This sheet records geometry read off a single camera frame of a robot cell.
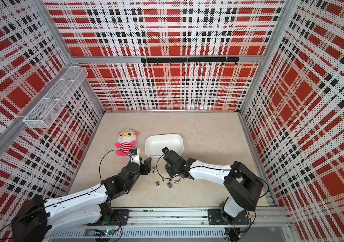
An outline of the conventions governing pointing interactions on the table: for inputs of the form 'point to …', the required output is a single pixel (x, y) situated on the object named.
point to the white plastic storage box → (155, 143)
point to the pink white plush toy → (126, 139)
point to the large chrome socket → (169, 185)
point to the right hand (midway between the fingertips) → (173, 164)
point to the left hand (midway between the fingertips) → (149, 158)
